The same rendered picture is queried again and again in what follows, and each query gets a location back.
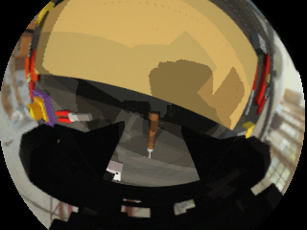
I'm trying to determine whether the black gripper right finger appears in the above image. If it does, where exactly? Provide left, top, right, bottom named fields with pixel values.
left=181, top=126, right=247, bottom=179

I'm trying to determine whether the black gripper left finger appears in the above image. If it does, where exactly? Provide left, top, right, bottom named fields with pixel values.
left=54, top=122, right=125, bottom=179

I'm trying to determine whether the purple rectangular tray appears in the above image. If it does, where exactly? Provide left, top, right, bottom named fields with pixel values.
left=32, top=89, right=57, bottom=126

